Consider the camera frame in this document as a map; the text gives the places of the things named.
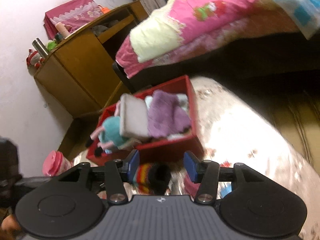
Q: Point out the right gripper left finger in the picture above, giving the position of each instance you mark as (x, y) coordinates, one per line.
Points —
(118, 172)

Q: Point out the purple towel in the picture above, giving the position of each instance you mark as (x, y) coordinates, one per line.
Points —
(168, 114)

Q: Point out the grey cloth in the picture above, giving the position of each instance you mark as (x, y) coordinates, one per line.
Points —
(133, 114)

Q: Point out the dark bed frame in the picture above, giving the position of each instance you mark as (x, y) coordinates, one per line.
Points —
(123, 77)

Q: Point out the striped colourful sock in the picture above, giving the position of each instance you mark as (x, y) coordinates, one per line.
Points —
(152, 178)

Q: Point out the steel thermos bottle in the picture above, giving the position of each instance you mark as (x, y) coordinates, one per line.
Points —
(40, 47)

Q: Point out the green plush toy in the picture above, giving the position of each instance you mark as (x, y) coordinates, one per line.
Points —
(51, 45)

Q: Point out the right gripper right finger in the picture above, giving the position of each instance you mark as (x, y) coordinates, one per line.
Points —
(206, 174)

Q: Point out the pink cylinder bottle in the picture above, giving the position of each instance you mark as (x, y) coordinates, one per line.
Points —
(62, 29)

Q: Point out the pink patchwork quilt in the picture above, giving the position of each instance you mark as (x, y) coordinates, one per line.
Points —
(184, 29)

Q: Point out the teal plush toy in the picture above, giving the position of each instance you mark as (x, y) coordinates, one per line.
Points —
(109, 138)

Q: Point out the red white plush doll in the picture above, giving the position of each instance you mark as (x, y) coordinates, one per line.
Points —
(34, 59)

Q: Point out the floral table cloth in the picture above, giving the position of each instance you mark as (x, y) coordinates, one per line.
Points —
(232, 132)

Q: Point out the pink fabric covered box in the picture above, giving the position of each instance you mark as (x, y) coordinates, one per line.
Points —
(73, 15)

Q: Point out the wooden cabinet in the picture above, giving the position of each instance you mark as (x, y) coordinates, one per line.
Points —
(78, 73)

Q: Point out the pink lid plastic jar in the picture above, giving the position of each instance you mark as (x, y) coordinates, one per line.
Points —
(55, 164)

